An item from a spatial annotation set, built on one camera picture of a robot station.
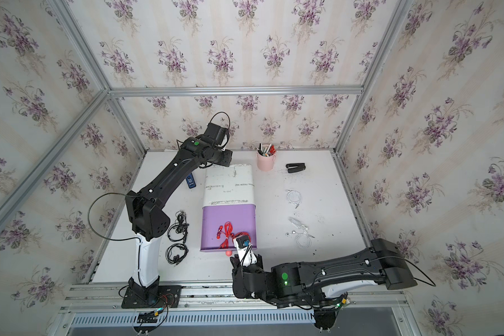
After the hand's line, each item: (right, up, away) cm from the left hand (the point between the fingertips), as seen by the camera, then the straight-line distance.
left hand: (228, 159), depth 89 cm
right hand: (+4, -36, -21) cm, 41 cm away
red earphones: (+2, -28, -14) cm, 31 cm away
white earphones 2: (+32, -35, -2) cm, 47 cm away
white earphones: (+30, -18, +10) cm, 36 cm away
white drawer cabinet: (+1, -11, -10) cm, 15 cm away
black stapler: (+33, -3, +22) cm, 40 cm away
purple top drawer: (-2, -25, -12) cm, 28 cm away
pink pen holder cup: (+17, +2, +15) cm, 23 cm away
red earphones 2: (+5, -28, -14) cm, 32 cm away
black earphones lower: (-21, -38, -4) cm, 44 cm away
